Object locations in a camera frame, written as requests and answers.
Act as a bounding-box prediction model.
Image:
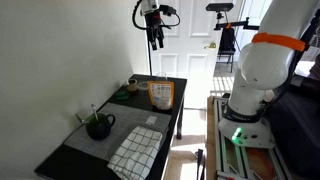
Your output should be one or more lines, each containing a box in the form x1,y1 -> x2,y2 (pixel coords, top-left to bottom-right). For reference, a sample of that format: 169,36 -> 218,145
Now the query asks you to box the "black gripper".
144,11 -> 166,52

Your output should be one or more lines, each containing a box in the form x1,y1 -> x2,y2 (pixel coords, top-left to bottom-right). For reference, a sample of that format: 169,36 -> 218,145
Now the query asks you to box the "orange food can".
127,78 -> 139,93

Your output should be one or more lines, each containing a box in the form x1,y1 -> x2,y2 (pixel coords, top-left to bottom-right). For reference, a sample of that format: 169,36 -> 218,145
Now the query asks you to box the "thin black stand pole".
146,32 -> 153,76

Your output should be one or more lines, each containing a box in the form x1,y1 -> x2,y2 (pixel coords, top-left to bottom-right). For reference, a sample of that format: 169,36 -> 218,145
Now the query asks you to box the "clear drinking glass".
155,71 -> 168,83

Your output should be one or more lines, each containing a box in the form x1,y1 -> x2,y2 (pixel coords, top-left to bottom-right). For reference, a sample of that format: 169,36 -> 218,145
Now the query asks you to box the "white panel door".
145,0 -> 249,110

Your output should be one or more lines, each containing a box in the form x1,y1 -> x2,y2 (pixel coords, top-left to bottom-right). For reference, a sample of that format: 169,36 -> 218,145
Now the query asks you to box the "clear plastic container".
136,81 -> 150,92

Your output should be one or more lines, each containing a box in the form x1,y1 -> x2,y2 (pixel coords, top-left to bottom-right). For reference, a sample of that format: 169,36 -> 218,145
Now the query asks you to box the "orange food pouch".
146,80 -> 175,111

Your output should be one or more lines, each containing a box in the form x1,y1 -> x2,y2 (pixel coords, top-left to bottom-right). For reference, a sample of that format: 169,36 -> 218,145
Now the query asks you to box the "green plastic lid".
112,90 -> 131,101

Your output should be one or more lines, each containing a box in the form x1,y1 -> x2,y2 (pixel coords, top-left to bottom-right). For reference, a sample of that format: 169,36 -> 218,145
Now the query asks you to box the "black chair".
216,27 -> 238,74

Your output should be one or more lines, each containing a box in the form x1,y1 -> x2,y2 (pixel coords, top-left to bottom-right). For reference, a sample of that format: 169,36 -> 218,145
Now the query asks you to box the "small white card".
145,115 -> 158,126

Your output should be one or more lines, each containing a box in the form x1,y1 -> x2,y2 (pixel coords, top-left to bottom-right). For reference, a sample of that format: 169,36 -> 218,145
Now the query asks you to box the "black table leg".
175,95 -> 185,140

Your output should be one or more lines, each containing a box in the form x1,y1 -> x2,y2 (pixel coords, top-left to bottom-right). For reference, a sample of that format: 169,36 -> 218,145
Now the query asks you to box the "metal spoon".
90,103 -> 100,122

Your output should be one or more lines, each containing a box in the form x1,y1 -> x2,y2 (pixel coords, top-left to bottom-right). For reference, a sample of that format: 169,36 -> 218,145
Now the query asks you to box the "dark green mug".
84,112 -> 117,141

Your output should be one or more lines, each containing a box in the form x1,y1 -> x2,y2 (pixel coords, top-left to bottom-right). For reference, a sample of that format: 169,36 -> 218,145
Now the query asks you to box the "metal utensil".
75,113 -> 90,125

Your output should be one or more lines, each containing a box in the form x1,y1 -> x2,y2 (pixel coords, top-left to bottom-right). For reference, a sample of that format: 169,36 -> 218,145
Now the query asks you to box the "white checkered cloth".
106,125 -> 164,180

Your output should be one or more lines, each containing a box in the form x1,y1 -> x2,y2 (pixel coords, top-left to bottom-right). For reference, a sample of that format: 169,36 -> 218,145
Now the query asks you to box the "black object on floor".
194,148 -> 206,180

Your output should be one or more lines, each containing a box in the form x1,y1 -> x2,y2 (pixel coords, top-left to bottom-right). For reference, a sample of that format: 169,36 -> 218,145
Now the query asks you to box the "dark couch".
266,53 -> 320,180

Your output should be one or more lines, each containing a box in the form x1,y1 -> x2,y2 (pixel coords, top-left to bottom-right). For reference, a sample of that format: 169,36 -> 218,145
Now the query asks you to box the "black looped cable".
131,0 -> 148,31

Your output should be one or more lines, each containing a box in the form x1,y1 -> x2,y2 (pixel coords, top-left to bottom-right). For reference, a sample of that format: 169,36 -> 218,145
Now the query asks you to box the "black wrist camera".
158,4 -> 178,16

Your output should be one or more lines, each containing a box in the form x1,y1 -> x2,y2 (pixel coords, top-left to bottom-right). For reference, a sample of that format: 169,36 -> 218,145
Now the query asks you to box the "brass door handle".
203,42 -> 217,51

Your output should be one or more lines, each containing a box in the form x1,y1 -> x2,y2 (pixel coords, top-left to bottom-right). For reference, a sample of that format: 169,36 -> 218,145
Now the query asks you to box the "black camera on mount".
205,2 -> 235,13

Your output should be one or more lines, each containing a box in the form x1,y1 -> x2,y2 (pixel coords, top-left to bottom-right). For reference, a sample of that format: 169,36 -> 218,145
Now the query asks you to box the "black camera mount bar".
213,16 -> 261,32

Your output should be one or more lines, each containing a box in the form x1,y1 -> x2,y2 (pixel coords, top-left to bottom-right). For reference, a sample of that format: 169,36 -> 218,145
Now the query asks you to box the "orange strap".
251,31 -> 307,53

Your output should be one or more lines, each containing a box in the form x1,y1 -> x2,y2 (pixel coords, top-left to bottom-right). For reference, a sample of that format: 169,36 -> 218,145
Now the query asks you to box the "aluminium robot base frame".
212,94 -> 295,180

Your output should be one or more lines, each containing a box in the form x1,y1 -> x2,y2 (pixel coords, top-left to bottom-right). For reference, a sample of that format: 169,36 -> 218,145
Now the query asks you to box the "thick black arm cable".
268,9 -> 320,106

